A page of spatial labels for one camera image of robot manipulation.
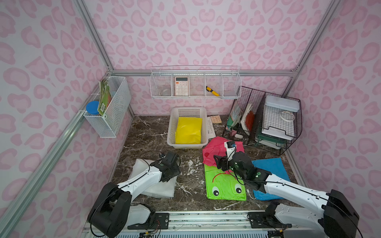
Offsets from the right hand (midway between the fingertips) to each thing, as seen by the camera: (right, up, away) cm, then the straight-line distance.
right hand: (218, 154), depth 80 cm
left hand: (-24, -11, +9) cm, 28 cm away
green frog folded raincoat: (+3, -18, +3) cm, 18 cm away
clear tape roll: (+45, +22, +12) cm, 51 cm away
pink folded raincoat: (+1, +2, +19) cm, 19 cm away
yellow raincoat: (-17, +12, +27) cm, 34 cm away
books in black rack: (+23, +21, +23) cm, 39 cm away
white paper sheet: (-1, +13, +30) cm, 32 cm away
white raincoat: (-29, -18, -1) cm, 35 cm away
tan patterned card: (+4, +21, +38) cm, 43 cm away
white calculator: (-21, +40, +13) cm, 47 cm away
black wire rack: (+37, +3, +13) cm, 40 cm away
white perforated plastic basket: (-17, +26, +34) cm, 46 cm away
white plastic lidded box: (+39, +21, +10) cm, 45 cm away
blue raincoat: (+36, -9, +10) cm, 38 cm away
